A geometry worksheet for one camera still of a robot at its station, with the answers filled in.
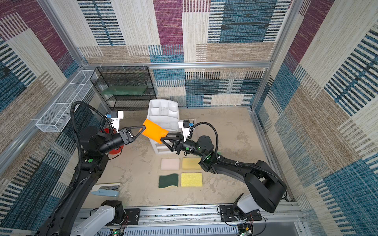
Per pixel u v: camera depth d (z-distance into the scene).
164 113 0.90
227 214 0.73
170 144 0.65
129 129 0.61
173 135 0.74
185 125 0.63
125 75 1.02
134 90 0.98
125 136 0.57
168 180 0.83
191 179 0.84
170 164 0.90
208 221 0.73
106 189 0.79
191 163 0.89
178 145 0.62
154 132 0.65
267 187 0.43
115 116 0.59
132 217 0.73
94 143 0.51
